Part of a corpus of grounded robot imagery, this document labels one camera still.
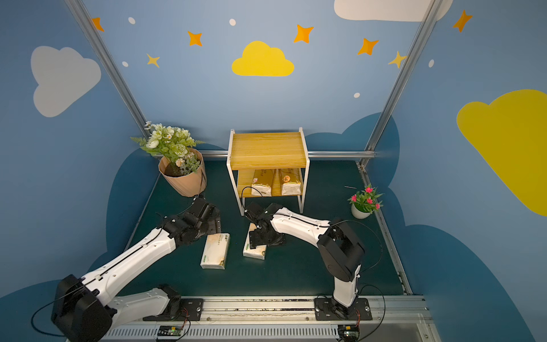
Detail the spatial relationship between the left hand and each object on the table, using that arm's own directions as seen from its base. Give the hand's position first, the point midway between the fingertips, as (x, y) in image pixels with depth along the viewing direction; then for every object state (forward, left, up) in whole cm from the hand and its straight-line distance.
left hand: (210, 221), depth 83 cm
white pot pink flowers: (+11, -64, -1) cm, 65 cm away
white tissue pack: (-9, -2, -8) cm, 13 cm away
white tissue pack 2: (-9, -20, -8) cm, 23 cm away
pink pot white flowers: (+26, +18, +5) cm, 32 cm away
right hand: (-5, -22, -8) cm, 24 cm away
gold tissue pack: (+11, -20, +10) cm, 25 cm away
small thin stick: (+29, -64, -12) cm, 72 cm away
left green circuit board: (-35, +10, -14) cm, 39 cm away
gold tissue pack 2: (+12, -32, +11) cm, 35 cm away
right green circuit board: (-34, -53, -15) cm, 64 cm away
